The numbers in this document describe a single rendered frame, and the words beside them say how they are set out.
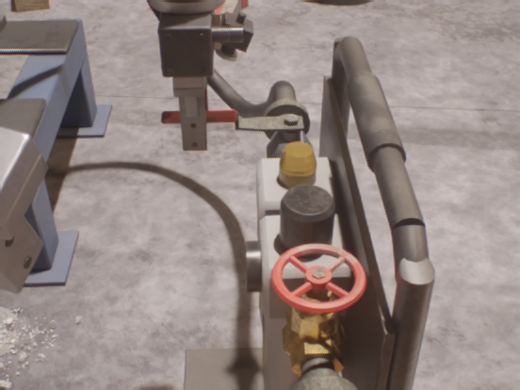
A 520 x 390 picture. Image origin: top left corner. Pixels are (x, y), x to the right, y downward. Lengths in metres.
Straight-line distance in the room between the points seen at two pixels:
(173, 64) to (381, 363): 0.33
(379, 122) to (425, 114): 1.16
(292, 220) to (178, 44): 0.19
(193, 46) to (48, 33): 0.92
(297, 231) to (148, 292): 0.67
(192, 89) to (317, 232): 0.19
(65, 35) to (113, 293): 0.57
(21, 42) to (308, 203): 1.02
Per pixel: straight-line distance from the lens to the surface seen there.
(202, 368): 1.10
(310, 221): 0.58
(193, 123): 0.72
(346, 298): 0.51
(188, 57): 0.65
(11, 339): 1.21
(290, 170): 0.67
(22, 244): 0.31
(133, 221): 1.38
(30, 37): 1.53
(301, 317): 0.54
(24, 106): 1.28
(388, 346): 0.51
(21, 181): 0.24
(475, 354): 1.18
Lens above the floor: 0.87
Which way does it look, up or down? 38 degrees down
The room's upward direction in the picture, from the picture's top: straight up
